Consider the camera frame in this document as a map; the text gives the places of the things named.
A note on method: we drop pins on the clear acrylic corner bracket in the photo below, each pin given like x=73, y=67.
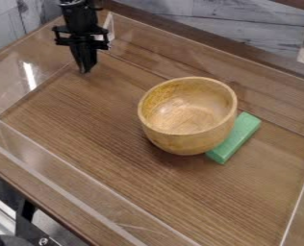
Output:
x=109, y=25

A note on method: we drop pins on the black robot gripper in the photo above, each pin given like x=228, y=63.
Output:
x=81, y=30

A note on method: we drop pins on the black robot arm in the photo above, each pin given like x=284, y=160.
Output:
x=84, y=45

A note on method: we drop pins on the brown wooden bowl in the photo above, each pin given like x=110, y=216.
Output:
x=188, y=114

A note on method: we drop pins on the green rectangular block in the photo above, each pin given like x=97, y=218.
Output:
x=245, y=126

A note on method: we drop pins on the black table leg bracket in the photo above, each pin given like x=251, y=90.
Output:
x=26, y=230

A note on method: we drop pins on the clear acrylic tray wall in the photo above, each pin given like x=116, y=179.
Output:
x=74, y=153

